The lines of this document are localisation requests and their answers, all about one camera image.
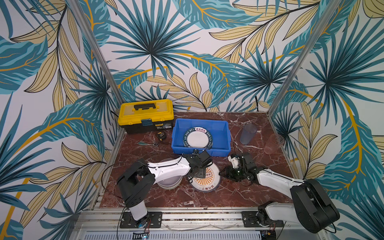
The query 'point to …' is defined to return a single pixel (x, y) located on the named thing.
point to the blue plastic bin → (219, 129)
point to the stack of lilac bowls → (173, 183)
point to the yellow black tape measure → (162, 135)
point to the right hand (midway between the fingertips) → (220, 174)
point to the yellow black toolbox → (141, 116)
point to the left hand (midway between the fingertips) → (195, 173)
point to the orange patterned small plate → (210, 182)
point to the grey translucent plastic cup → (246, 136)
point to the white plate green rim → (198, 137)
